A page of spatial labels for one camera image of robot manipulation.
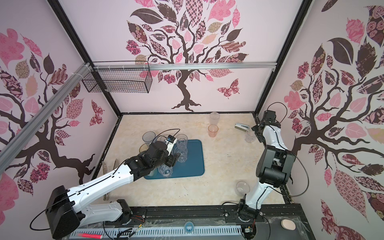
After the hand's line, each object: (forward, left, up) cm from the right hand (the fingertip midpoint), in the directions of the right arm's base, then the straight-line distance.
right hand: (258, 130), depth 93 cm
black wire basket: (+29, +90, +22) cm, 96 cm away
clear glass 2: (-32, +14, -12) cm, 37 cm away
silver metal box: (+12, +5, -12) cm, 17 cm away
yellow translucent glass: (-11, +71, -1) cm, 72 cm away
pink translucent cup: (+8, +28, -10) cm, 31 cm away
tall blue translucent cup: (-2, +71, -3) cm, 71 cm away
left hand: (-18, +52, +4) cm, 55 cm away
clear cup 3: (+5, 0, -14) cm, 15 cm away
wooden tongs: (-18, +89, -9) cm, 91 cm away
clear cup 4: (+18, +26, -7) cm, 32 cm away
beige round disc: (-49, -4, -11) cm, 51 cm away
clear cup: (-10, +48, -8) cm, 50 cm away
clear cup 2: (-22, +59, -11) cm, 63 cm away
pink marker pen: (-53, +90, -11) cm, 105 cm away
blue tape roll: (-50, +44, -12) cm, 67 cm away
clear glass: (-3, +63, -4) cm, 63 cm away
